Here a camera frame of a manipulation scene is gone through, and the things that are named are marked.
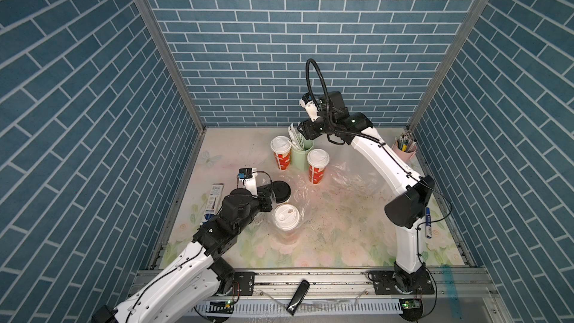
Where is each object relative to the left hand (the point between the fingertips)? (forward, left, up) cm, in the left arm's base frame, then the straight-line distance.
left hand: (279, 188), depth 74 cm
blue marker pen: (-4, -58, -19) cm, 62 cm away
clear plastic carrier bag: (-2, -8, -3) cm, 8 cm away
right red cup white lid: (+15, -14, -3) cm, 21 cm away
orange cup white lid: (-12, -3, -5) cm, 14 cm away
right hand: (+22, -9, +9) cm, 25 cm away
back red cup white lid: (+21, 0, -3) cm, 22 cm away
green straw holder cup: (+20, -7, -9) cm, 24 cm away
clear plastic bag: (+15, -34, -20) cm, 42 cm away
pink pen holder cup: (+25, -54, -7) cm, 60 cm away
